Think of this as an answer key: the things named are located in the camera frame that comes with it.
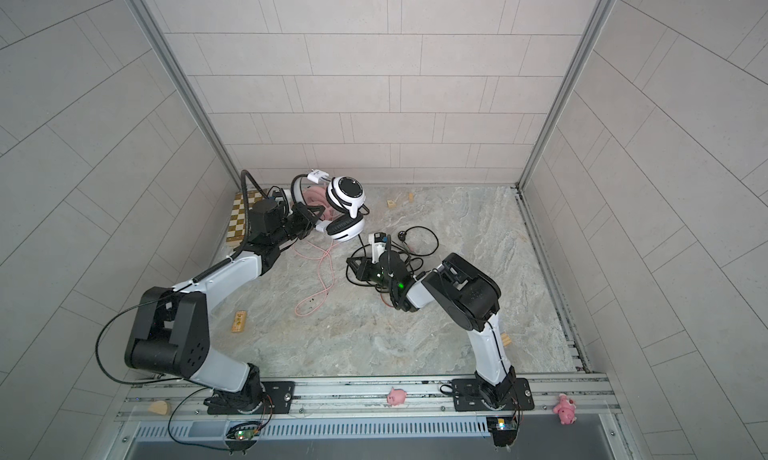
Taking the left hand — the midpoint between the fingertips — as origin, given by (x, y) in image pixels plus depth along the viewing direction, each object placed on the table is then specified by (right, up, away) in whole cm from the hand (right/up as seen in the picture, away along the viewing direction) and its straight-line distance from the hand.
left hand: (332, 203), depth 84 cm
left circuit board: (-15, -51, -19) cm, 56 cm away
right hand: (+3, -18, +5) cm, 19 cm away
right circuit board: (+43, -53, -16) cm, 70 cm away
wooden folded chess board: (-36, -9, +16) cm, 40 cm away
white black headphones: (+6, 0, -14) cm, 15 cm away
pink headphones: (-10, +3, +20) cm, 23 cm away
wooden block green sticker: (+16, 0, +28) cm, 32 cm away
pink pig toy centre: (+18, -47, -13) cm, 52 cm away
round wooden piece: (-37, -48, -15) cm, 62 cm away
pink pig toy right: (+57, -48, -16) cm, 76 cm away
